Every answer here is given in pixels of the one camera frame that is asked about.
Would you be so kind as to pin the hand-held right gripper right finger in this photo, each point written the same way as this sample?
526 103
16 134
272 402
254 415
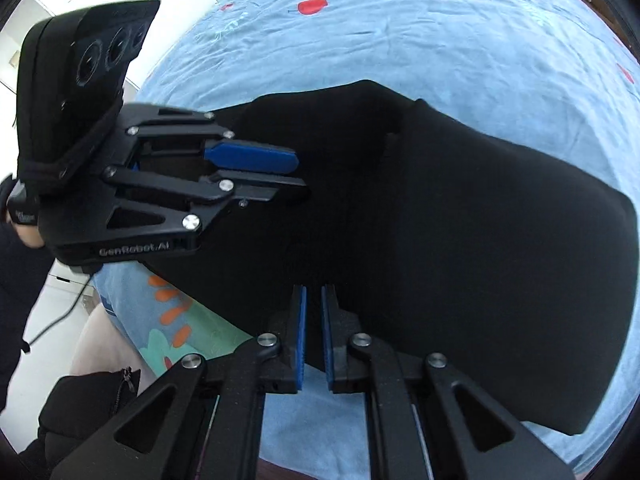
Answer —
327 340

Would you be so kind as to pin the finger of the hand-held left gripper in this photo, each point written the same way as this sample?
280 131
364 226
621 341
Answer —
260 186
250 157

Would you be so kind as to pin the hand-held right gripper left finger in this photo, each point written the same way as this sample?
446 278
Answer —
300 340

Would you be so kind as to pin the black pants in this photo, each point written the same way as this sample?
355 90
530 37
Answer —
450 235

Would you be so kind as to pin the blue printed bed sheet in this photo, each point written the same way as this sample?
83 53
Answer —
400 35

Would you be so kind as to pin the person's leg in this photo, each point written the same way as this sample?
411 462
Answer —
100 345

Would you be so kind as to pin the black zippered garment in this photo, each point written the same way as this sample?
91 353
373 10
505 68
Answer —
80 410

